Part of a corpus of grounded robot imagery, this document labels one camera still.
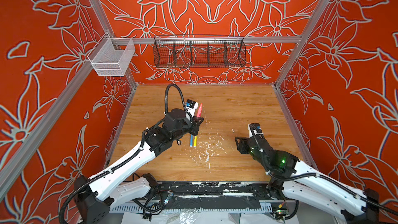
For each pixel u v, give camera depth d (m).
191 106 0.60
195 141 0.90
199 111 0.67
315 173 0.47
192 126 0.61
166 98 0.50
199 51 0.98
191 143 0.88
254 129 0.64
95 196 0.38
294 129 1.00
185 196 0.73
